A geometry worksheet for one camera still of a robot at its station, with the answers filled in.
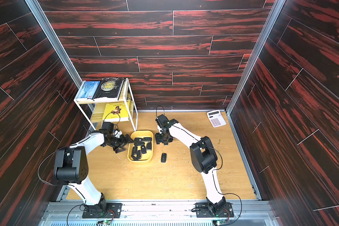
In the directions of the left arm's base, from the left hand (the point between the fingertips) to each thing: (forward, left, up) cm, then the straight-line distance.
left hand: (131, 144), depth 94 cm
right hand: (+4, -22, 0) cm, 22 cm away
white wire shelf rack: (+21, +22, +11) cm, 33 cm away
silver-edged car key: (-6, -5, -4) cm, 9 cm away
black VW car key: (-2, -8, -4) cm, 9 cm away
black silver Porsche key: (+7, -10, -4) cm, 13 cm away
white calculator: (+28, -64, -4) cm, 70 cm away
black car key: (+6, -3, -4) cm, 8 cm away
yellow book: (+18, +11, +13) cm, 25 cm away
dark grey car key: (+3, -11, -6) cm, 13 cm away
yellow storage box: (-7, -11, -5) cm, 14 cm away
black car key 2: (+3, -4, -4) cm, 7 cm away
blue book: (+21, +25, +29) cm, 43 cm away
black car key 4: (-7, -22, -5) cm, 24 cm away
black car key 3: (-3, -2, -5) cm, 6 cm away
